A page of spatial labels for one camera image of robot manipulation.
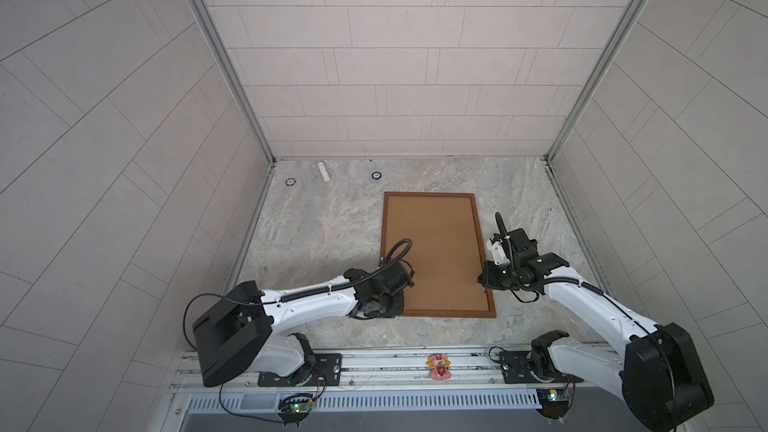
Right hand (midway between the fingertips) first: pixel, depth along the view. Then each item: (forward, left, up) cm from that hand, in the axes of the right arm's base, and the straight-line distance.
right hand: (477, 279), depth 83 cm
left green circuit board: (-26, +47, 0) cm, 54 cm away
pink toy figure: (-20, +14, 0) cm, 24 cm away
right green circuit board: (-28, -12, -4) cm, 31 cm away
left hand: (-6, +20, -2) cm, 21 cm away
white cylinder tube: (+45, +48, +1) cm, 66 cm away
